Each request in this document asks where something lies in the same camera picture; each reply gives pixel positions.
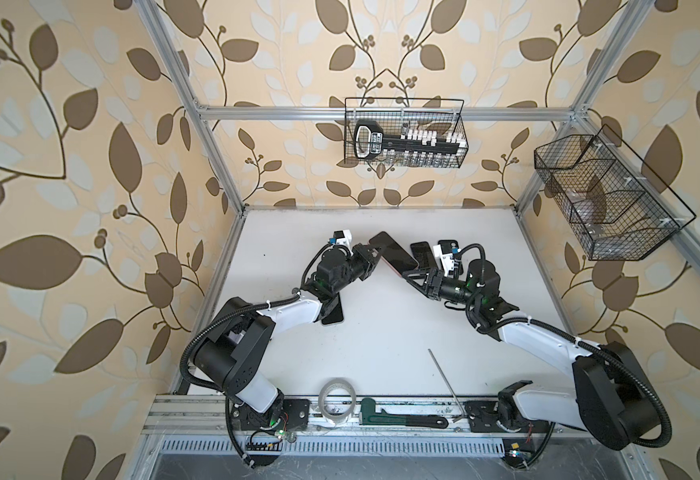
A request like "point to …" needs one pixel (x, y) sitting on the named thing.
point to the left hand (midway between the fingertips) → (391, 244)
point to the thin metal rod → (449, 385)
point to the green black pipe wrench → (369, 416)
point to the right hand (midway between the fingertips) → (405, 281)
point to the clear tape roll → (333, 383)
